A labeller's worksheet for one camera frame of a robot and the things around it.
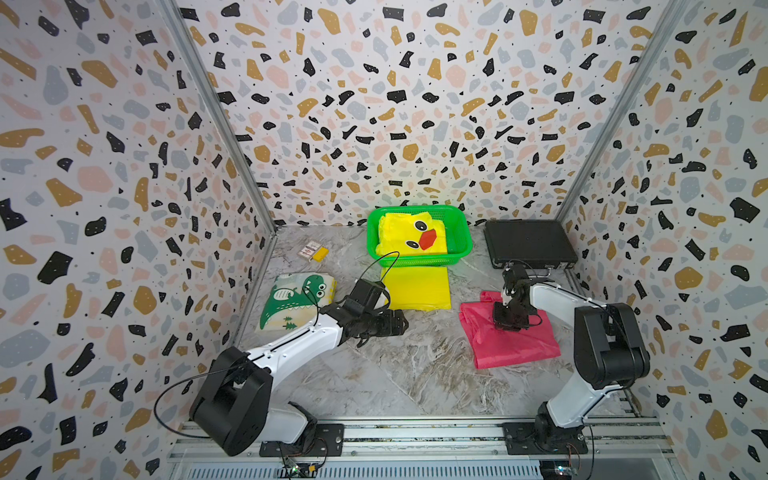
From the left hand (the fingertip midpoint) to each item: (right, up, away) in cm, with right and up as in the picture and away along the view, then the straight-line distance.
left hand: (401, 325), depth 84 cm
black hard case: (+51, +24, +29) cm, 63 cm away
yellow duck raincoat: (+3, +28, +33) cm, 44 cm away
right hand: (+31, -2, +11) cm, 33 cm away
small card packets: (-35, +21, +29) cm, 50 cm away
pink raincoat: (+28, -8, +6) cm, 30 cm away
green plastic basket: (+22, +29, +32) cm, 48 cm away
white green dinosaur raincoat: (-33, +6, +11) cm, 36 cm away
